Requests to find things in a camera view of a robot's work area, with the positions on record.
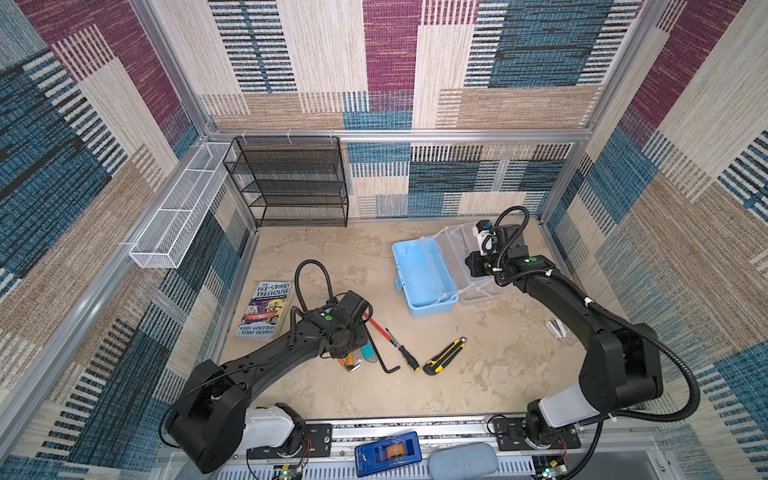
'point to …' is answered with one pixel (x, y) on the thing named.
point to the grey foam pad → (463, 461)
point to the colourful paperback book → (266, 310)
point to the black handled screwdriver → (407, 355)
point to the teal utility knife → (369, 353)
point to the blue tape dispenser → (387, 454)
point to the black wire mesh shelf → (291, 181)
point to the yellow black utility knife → (438, 362)
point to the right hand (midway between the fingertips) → (470, 263)
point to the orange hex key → (341, 361)
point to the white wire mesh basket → (166, 238)
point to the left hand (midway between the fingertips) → (362, 336)
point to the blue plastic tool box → (423, 276)
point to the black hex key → (381, 360)
